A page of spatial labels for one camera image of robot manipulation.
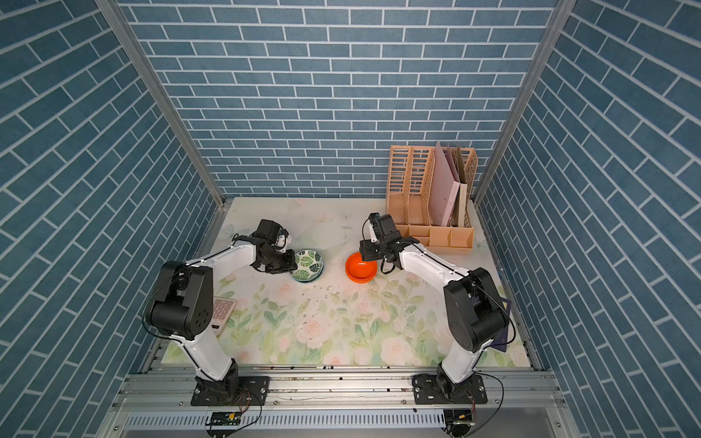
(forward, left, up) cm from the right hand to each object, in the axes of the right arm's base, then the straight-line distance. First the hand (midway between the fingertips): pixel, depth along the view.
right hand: (369, 248), depth 92 cm
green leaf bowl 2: (-4, +21, -7) cm, 23 cm away
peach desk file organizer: (+36, -15, +1) cm, 39 cm away
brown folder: (+14, -32, +5) cm, 35 cm away
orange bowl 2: (-6, +3, -6) cm, 9 cm away
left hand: (-5, +23, -6) cm, 25 cm away
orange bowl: (-7, +2, -5) cm, 9 cm away
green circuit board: (-49, +35, -13) cm, 62 cm away
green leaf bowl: (-5, +21, -8) cm, 22 cm away
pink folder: (+17, -24, +15) cm, 33 cm away
